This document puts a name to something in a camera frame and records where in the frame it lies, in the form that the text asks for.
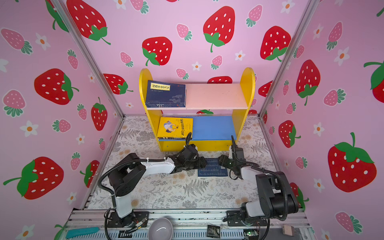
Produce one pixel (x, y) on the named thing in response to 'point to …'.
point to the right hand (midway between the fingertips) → (221, 159)
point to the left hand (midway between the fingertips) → (205, 163)
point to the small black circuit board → (213, 231)
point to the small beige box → (288, 230)
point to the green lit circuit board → (251, 232)
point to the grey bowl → (160, 228)
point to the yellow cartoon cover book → (174, 128)
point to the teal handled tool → (77, 232)
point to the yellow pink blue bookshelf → (213, 113)
